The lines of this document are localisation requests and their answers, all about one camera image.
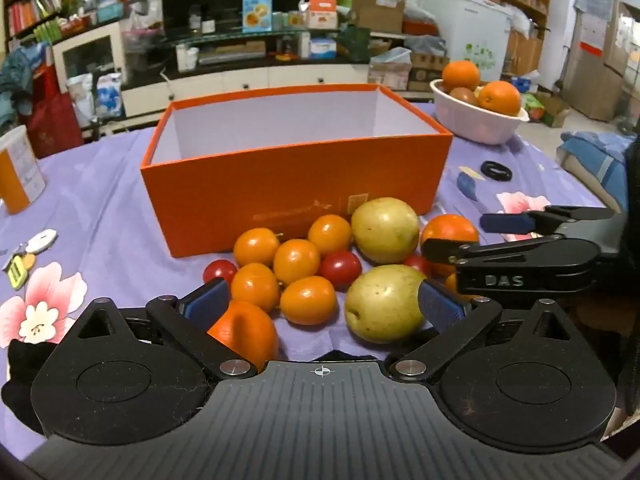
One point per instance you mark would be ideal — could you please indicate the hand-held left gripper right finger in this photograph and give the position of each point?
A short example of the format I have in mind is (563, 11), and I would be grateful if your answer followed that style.
(442, 306)

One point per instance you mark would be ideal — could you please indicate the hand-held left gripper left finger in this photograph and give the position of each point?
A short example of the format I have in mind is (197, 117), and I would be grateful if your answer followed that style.
(206, 302)

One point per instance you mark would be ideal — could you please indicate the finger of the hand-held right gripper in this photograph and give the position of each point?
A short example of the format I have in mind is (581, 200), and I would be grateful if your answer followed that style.
(505, 223)
(520, 265)

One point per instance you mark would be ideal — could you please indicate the red cherry tomato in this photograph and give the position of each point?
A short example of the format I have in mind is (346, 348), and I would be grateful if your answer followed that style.
(341, 269)
(415, 264)
(220, 271)

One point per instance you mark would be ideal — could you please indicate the small mandarin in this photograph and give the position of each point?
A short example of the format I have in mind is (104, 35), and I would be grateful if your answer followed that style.
(307, 300)
(255, 286)
(330, 234)
(256, 246)
(296, 261)

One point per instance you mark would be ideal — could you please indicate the large orange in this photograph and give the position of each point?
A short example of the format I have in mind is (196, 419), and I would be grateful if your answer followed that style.
(499, 97)
(247, 335)
(447, 227)
(461, 76)

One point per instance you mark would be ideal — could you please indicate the yellow pear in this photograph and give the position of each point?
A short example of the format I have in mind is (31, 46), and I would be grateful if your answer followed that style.
(385, 230)
(382, 305)

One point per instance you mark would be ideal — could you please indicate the orange cardboard box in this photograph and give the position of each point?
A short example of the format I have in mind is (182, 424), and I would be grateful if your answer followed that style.
(300, 185)

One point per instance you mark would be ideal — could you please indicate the blue folded blanket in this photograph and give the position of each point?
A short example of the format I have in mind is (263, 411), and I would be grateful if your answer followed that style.
(595, 165)

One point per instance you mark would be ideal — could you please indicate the white plastic bowl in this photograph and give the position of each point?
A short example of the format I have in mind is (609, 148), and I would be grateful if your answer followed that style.
(475, 125)

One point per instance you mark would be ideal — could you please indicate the brown kiwi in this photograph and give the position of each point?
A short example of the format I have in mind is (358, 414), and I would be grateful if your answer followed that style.
(462, 96)

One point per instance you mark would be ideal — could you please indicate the purple floral tablecloth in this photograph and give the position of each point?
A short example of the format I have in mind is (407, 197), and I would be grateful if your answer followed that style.
(100, 200)

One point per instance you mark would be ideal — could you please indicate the white key tag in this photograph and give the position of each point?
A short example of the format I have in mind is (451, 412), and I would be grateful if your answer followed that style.
(42, 240)

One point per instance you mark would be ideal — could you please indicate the yellow green key tag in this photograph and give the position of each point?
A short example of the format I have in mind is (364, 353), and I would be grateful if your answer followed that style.
(17, 271)

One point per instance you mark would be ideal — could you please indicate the large cardboard carton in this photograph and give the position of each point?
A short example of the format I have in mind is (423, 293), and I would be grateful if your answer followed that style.
(600, 55)

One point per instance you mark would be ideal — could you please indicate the clear storage box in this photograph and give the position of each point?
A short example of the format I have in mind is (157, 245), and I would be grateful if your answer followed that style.
(390, 67)

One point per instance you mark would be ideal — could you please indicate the white appliance green print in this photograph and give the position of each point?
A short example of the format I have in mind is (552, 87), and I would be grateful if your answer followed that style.
(465, 25)

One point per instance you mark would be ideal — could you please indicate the white television stand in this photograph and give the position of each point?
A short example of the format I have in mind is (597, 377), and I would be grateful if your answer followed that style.
(220, 81)

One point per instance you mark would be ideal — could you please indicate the blue white plastic bag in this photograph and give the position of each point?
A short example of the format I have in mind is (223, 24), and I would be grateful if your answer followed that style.
(110, 94)

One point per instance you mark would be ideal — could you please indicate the orange white canister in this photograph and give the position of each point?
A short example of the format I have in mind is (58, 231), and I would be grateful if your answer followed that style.
(17, 170)

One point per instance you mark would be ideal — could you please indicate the dark green bag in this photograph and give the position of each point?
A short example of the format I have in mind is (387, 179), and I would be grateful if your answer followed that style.
(352, 42)

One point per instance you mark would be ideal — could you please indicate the red bag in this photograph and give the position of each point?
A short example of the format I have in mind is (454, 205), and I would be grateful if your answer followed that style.
(52, 120)

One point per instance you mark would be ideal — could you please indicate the open cardboard box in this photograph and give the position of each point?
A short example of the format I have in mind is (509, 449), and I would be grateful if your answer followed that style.
(377, 15)

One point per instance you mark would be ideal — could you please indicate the silver media player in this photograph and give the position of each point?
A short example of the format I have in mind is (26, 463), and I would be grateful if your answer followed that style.
(232, 55)

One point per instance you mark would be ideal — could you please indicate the blue white box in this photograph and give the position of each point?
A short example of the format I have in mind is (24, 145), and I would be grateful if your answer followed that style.
(322, 49)

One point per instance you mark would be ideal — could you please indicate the white cabinet glass door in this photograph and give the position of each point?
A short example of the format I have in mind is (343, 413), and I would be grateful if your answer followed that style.
(90, 57)

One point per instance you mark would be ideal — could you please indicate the orange white carton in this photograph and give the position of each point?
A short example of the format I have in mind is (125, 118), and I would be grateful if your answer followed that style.
(321, 12)

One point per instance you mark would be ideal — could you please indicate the blue snack packet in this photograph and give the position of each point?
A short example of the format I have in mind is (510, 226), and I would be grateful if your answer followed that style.
(257, 12)

